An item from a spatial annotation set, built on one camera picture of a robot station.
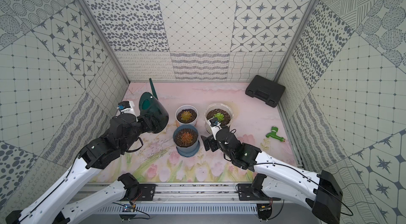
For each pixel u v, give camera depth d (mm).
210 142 665
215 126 639
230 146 563
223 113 909
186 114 903
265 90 1106
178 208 701
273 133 927
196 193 757
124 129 476
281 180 465
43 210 385
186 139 806
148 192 734
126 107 572
